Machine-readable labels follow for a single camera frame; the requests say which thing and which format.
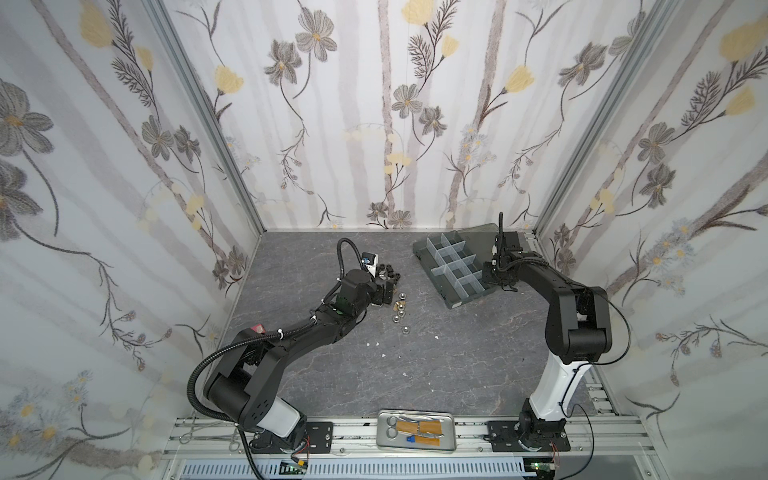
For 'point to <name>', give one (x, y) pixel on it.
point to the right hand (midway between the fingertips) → (486, 268)
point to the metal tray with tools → (415, 429)
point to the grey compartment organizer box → (453, 261)
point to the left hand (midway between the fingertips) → (376, 269)
